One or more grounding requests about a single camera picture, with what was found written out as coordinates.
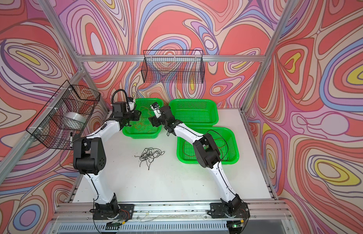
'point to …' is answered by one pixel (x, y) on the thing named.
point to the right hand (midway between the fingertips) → (155, 117)
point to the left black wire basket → (66, 115)
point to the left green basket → (150, 132)
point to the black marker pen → (71, 144)
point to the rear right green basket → (195, 112)
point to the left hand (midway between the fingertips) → (140, 110)
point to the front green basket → (226, 138)
